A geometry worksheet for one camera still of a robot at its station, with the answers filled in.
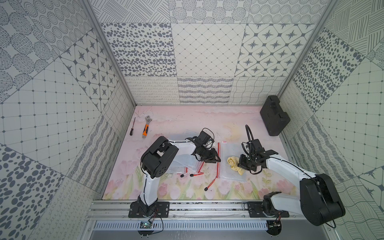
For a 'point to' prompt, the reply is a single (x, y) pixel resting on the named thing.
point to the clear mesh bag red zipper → (225, 150)
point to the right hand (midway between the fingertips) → (239, 166)
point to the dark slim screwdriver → (132, 130)
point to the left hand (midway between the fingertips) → (223, 164)
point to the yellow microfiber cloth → (233, 162)
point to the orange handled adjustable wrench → (145, 130)
